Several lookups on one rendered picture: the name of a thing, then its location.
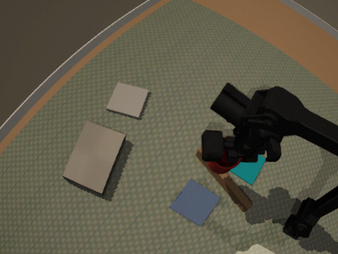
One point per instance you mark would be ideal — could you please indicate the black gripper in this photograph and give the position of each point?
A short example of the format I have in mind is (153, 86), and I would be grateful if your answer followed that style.
(213, 145)

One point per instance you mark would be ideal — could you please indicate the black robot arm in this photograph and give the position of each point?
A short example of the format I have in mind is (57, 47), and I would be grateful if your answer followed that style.
(275, 113)

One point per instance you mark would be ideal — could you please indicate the brown wooden bar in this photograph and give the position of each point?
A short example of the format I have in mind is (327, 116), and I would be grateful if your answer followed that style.
(229, 186)

